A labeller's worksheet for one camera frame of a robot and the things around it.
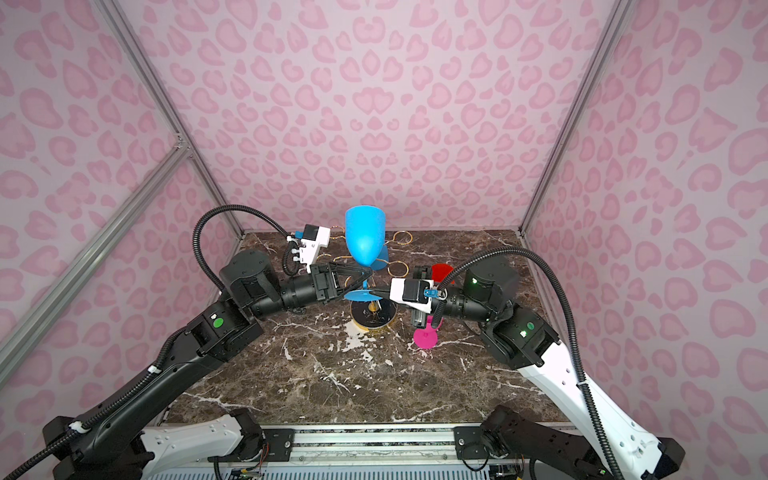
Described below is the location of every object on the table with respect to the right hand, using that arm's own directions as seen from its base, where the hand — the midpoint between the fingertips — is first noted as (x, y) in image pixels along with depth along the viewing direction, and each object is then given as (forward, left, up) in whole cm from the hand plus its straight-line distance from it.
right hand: (376, 286), depth 51 cm
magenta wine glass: (+10, -11, -43) cm, 46 cm away
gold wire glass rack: (+18, +3, -43) cm, 46 cm away
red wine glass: (+26, -15, -30) cm, 43 cm away
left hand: (+2, +1, +1) cm, 3 cm away
